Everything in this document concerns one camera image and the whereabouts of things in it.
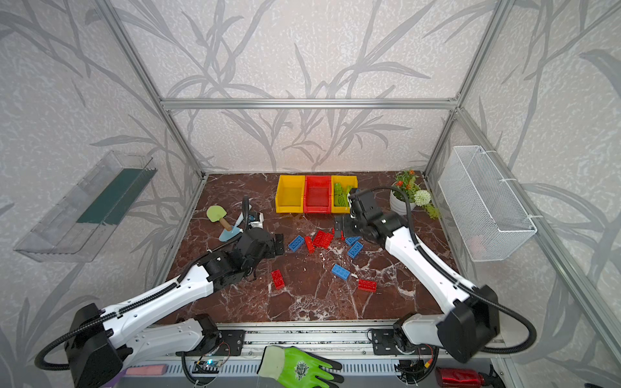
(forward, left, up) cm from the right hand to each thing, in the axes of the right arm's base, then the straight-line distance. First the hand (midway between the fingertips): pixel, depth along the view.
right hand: (344, 220), depth 81 cm
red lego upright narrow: (0, +13, -16) cm, 21 cm away
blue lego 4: (-2, -5, -18) cm, 18 cm away
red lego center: (+3, +8, -17) cm, 19 cm away
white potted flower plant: (+20, -26, -3) cm, 33 cm away
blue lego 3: (+2, -4, -17) cm, 18 cm away
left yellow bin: (+28, +23, -19) cm, 41 cm away
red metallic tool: (-42, -30, -15) cm, 54 cm away
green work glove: (-40, +15, -16) cm, 45 cm away
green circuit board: (-39, +43, -20) cm, 61 cm away
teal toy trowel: (+6, +48, -18) cm, 52 cm away
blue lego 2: (-11, +1, -17) cm, 20 cm away
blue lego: (0, +18, -16) cm, 24 cm away
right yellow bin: (+29, 0, -15) cm, 33 cm away
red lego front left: (-13, +24, -18) cm, 33 cm away
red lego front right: (-16, -8, -18) cm, 25 cm away
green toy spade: (+17, +56, -18) cm, 61 cm away
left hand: (-5, +24, -2) cm, 25 cm away
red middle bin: (+25, +10, -15) cm, 31 cm away
